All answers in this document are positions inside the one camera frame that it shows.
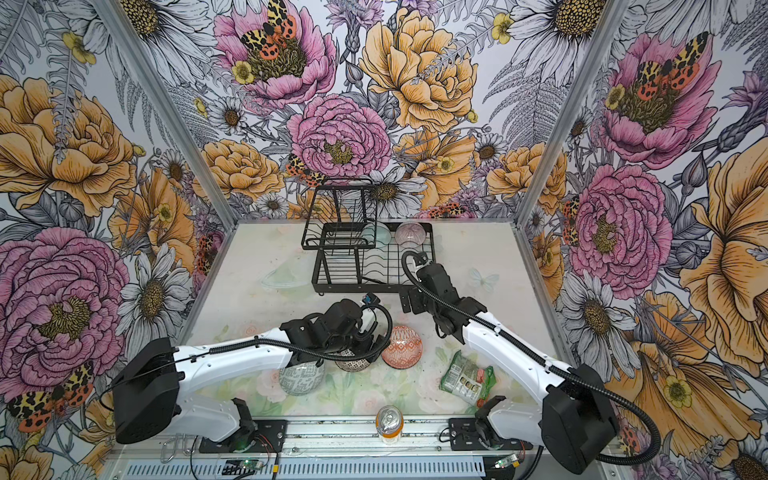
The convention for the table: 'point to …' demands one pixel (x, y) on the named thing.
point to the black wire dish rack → (351, 251)
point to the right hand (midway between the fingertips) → (420, 296)
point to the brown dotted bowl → (352, 365)
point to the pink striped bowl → (410, 235)
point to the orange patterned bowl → (404, 348)
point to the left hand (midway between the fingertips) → (372, 339)
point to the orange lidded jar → (389, 424)
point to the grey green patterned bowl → (302, 379)
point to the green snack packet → (464, 380)
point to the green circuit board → (252, 464)
